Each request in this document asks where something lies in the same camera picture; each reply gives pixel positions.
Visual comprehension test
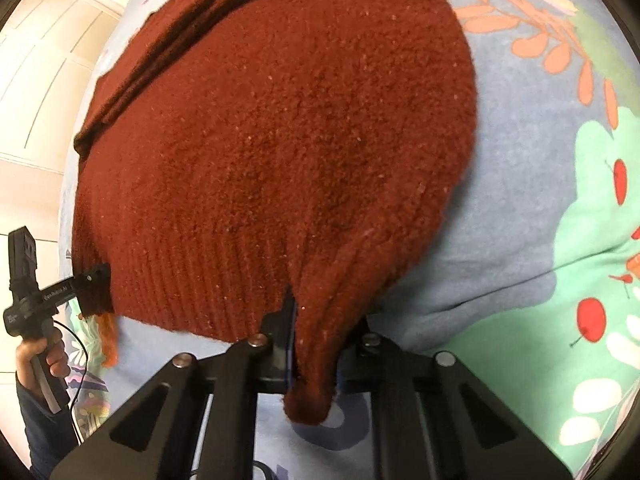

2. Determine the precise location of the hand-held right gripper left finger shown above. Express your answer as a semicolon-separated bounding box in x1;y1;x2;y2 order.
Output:
50;296;297;480

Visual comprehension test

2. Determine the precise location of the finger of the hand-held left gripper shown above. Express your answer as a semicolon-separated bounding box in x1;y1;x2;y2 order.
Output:
75;262;112;317

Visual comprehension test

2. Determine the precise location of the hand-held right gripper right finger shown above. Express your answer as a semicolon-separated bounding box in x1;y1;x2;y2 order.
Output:
336;332;573;480

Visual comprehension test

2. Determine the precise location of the dark red knit sweater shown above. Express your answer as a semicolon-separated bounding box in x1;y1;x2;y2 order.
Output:
72;0;478;428

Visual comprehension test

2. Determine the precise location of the person's left forearm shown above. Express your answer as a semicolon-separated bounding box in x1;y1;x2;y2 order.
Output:
15;375;83;480

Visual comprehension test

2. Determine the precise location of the person's left hand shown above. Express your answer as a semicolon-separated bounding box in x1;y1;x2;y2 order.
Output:
16;330;68;396

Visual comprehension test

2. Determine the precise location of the cream wardrobe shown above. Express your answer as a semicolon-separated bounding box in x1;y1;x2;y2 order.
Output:
0;0;131;376

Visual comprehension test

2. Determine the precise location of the blue printed bed sheet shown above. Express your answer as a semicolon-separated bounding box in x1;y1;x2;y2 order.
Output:
57;0;640;480

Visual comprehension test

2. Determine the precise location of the black cable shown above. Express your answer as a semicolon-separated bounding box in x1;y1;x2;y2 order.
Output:
52;320;91;446

